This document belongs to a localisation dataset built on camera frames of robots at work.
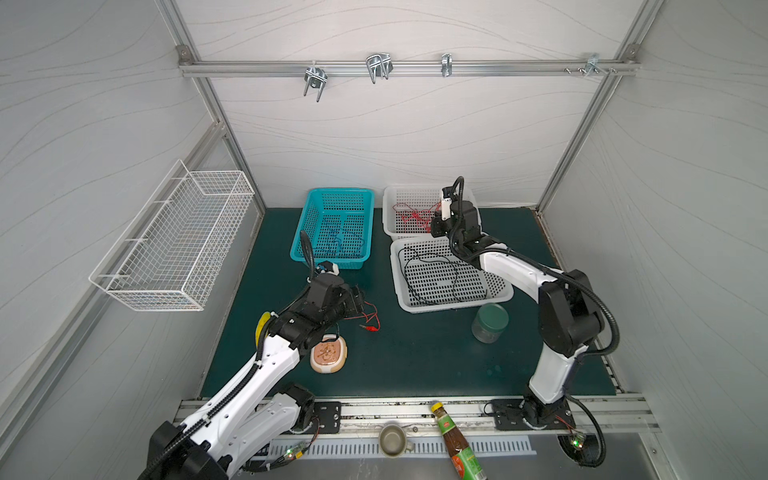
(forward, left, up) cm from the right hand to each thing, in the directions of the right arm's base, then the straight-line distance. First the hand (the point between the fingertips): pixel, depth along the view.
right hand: (441, 204), depth 91 cm
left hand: (-28, +23, -7) cm, 36 cm away
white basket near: (-17, +2, -16) cm, 23 cm away
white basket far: (+17, +11, -21) cm, 29 cm away
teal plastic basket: (+8, +38, -21) cm, 44 cm away
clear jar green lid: (-33, -13, -13) cm, 37 cm away
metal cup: (-60, +12, -22) cm, 65 cm away
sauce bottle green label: (-62, -4, -18) cm, 64 cm away
